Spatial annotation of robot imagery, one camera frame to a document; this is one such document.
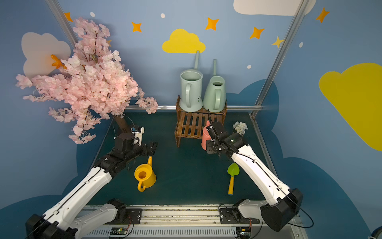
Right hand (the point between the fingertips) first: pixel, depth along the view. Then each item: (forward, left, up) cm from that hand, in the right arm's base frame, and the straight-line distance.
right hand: (213, 144), depth 77 cm
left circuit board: (-39, +45, -22) cm, 64 cm away
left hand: (0, +34, 0) cm, 34 cm away
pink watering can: (+1, +5, +5) cm, 7 cm away
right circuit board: (-35, -16, -23) cm, 45 cm away
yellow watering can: (-13, +37, -12) cm, 41 cm away
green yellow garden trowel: (-4, -14, -20) cm, 25 cm away
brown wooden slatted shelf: (+19, +14, -8) cm, 25 cm away
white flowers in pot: (+20, -19, -9) cm, 29 cm away
